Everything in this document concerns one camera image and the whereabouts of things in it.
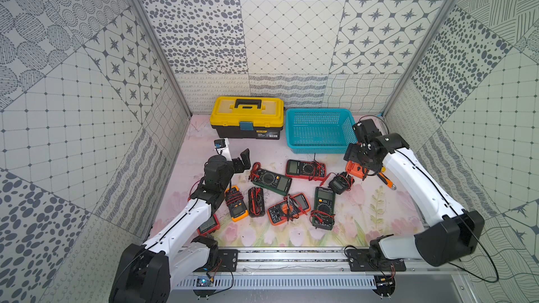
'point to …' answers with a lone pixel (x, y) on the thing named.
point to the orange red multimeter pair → (288, 210)
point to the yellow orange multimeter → (235, 203)
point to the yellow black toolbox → (248, 118)
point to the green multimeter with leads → (323, 213)
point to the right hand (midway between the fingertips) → (359, 162)
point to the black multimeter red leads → (256, 201)
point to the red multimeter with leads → (309, 170)
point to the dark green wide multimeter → (271, 182)
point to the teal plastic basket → (319, 130)
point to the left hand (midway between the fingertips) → (236, 148)
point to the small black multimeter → (341, 183)
